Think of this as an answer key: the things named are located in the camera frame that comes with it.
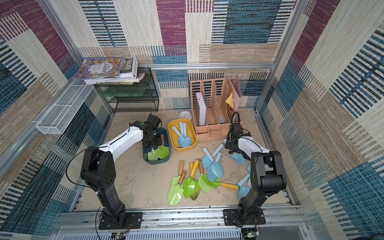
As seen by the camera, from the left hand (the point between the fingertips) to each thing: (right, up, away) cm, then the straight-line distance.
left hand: (158, 143), depth 92 cm
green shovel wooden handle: (+2, -5, +4) cm, 7 cm away
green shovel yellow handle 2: (+34, -21, -8) cm, 41 cm away
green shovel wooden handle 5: (+27, -22, -8) cm, 35 cm away
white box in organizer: (+26, +21, +2) cm, 34 cm away
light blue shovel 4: (+54, -14, -3) cm, 56 cm away
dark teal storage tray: (-9, -5, +5) cm, 11 cm away
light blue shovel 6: (+49, -9, +2) cm, 50 cm away
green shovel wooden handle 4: (+12, -25, -11) cm, 29 cm away
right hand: (+45, -1, +4) cm, 46 cm away
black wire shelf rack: (-11, +29, +3) cm, 31 cm away
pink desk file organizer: (+37, +20, +26) cm, 49 cm away
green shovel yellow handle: (+19, -21, -11) cm, 30 cm away
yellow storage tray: (+8, +3, +11) cm, 15 cm away
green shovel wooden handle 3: (+11, -20, -7) cm, 24 cm away
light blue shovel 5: (+34, -15, -3) cm, 37 cm away
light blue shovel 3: (+12, +10, +13) cm, 21 cm away
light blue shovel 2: (+11, +6, +11) cm, 17 cm away
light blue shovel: (+17, 0, +7) cm, 19 cm away
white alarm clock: (+15, +19, +23) cm, 33 cm away
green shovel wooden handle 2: (-4, -8, +3) cm, 10 cm away
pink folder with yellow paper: (+46, +28, -3) cm, 54 cm away
